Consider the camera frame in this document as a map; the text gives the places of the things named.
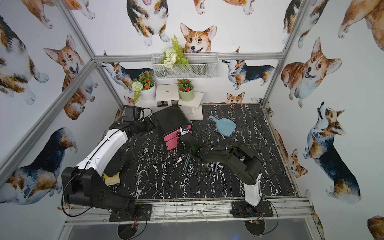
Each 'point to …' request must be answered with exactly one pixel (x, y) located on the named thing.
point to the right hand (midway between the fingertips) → (177, 139)
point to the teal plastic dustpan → (225, 126)
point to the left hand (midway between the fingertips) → (154, 121)
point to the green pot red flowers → (186, 89)
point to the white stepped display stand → (167, 95)
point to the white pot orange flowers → (143, 83)
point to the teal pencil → (216, 171)
